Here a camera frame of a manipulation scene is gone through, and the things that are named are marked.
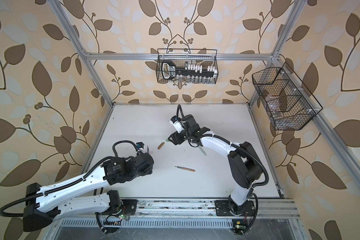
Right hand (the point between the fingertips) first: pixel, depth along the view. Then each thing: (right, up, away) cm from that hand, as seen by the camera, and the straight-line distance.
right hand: (173, 136), depth 87 cm
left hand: (-9, -13, -13) cm, 20 cm away
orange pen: (+8, -19, 0) cm, 21 cm away
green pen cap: (-3, -2, -3) cm, 5 cm away
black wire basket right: (+59, +18, -14) cm, 63 cm away
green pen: (+18, -10, +7) cm, 22 cm away
